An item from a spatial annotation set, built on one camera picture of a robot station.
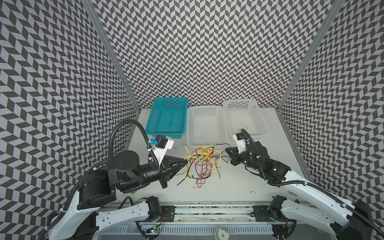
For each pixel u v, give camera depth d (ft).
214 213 2.42
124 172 1.07
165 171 1.30
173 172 1.50
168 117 3.68
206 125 3.58
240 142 2.15
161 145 1.34
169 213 2.38
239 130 3.40
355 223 1.24
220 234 1.95
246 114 3.77
